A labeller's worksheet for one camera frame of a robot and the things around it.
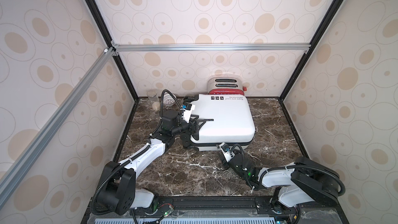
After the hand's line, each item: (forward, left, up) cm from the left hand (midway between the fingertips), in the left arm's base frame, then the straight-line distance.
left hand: (206, 119), depth 78 cm
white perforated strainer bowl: (+35, +28, -22) cm, 50 cm away
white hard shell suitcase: (+2, -14, -4) cm, 15 cm away
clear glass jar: (+27, +35, -11) cm, 46 cm away
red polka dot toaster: (+35, -14, -8) cm, 39 cm away
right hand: (-8, -11, -17) cm, 22 cm away
